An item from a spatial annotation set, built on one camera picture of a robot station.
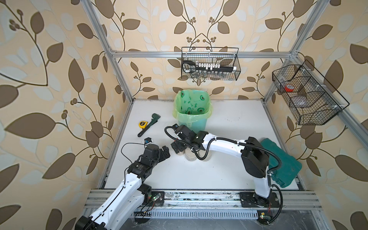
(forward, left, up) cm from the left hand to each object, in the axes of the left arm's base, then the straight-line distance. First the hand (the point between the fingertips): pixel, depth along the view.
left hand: (160, 150), depth 83 cm
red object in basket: (+26, -73, +25) cm, 81 cm away
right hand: (+6, -10, 0) cm, 11 cm away
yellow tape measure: (+23, +17, -7) cm, 30 cm away
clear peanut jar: (+1, -12, -6) cm, 14 cm away
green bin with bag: (+32, -19, +2) cm, 37 cm away
